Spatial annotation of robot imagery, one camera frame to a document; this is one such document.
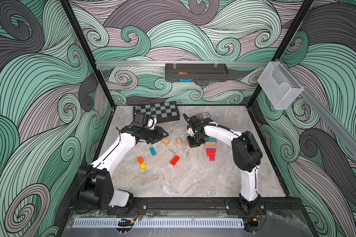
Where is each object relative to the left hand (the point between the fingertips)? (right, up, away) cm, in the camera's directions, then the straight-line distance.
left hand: (165, 134), depth 81 cm
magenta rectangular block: (+28, -12, +13) cm, 33 cm away
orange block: (+28, -14, +12) cm, 34 cm away
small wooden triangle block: (+8, -7, +17) cm, 20 cm away
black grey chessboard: (-4, +14, +31) cm, 34 cm away
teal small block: (-9, -12, +12) cm, 20 cm away
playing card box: (+28, +11, +31) cm, 43 cm away
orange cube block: (-16, -17, +8) cm, 24 cm away
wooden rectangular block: (-1, -7, +17) cm, 18 cm away
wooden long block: (+29, -9, +15) cm, 34 cm away
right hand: (+17, -9, +13) cm, 23 cm away
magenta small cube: (+29, -16, +11) cm, 35 cm away
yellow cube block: (-14, -20, +5) cm, 25 cm away
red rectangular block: (+5, -17, +7) cm, 19 cm away
